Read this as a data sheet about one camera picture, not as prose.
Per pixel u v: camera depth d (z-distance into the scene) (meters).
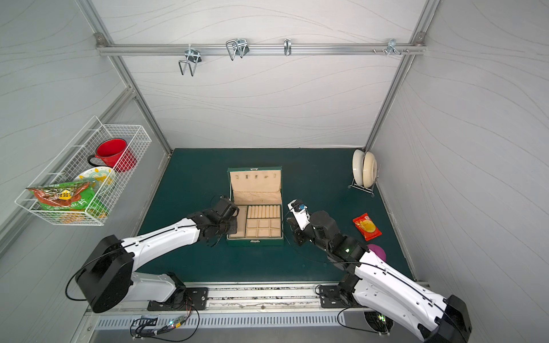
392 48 0.77
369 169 0.93
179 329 0.68
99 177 0.67
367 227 0.90
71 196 0.55
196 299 0.73
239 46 0.76
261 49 0.78
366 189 1.00
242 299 0.75
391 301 0.56
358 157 0.95
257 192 0.91
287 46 0.78
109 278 0.41
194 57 0.78
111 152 0.66
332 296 0.73
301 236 0.65
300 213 0.64
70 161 0.64
